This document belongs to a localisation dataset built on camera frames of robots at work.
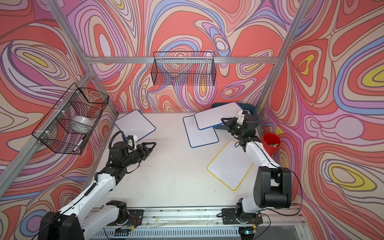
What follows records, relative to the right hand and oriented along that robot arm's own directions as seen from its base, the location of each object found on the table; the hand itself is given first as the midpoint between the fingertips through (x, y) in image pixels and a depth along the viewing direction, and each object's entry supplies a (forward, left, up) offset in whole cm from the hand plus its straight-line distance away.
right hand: (221, 122), depth 85 cm
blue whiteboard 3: (+5, +13, -21) cm, 26 cm away
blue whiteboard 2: (+21, +63, -23) cm, 70 cm away
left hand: (-13, +37, -4) cm, 39 cm away
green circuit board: (-48, +53, -24) cm, 76 cm away
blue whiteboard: (+8, +4, -5) cm, 10 cm away
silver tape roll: (-5, +70, +11) cm, 71 cm away
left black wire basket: (-9, +75, +12) cm, 77 cm away
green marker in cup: (-11, -30, -10) cm, 34 cm away
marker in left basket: (-15, +72, +4) cm, 74 cm away
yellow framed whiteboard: (-15, -7, -24) cm, 30 cm away
